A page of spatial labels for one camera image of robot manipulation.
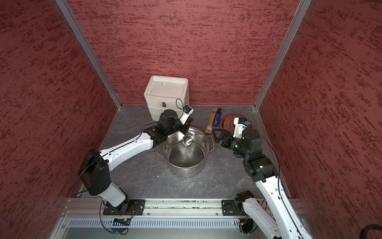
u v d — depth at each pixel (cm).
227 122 109
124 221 71
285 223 39
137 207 74
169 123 62
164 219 71
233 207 73
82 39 82
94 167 47
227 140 58
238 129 61
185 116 69
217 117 110
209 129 106
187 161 92
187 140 92
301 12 73
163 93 95
